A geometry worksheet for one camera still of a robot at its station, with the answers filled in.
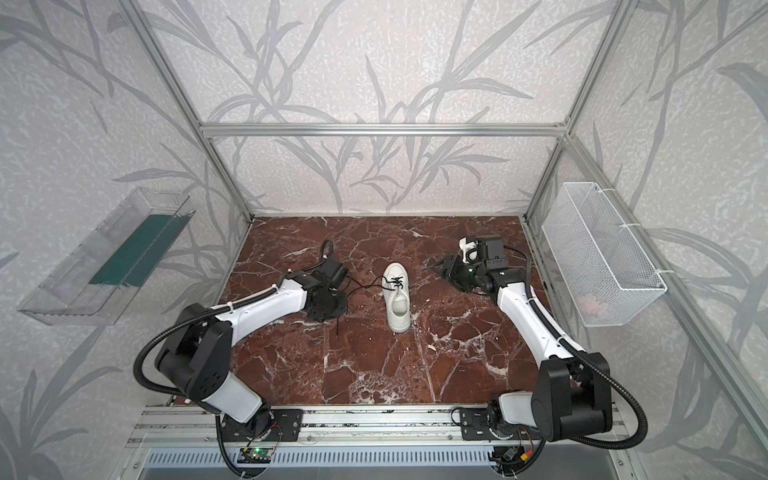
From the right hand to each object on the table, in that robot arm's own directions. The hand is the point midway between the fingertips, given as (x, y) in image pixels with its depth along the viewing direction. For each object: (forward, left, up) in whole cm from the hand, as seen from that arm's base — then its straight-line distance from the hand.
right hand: (437, 261), depth 83 cm
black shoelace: (+3, +16, -16) cm, 23 cm away
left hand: (-6, +27, -13) cm, 30 cm away
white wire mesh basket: (-14, -33, +16) cm, 39 cm away
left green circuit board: (-43, +45, -19) cm, 65 cm away
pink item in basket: (-14, -36, +1) cm, 39 cm away
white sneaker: (-4, +11, -14) cm, 19 cm away
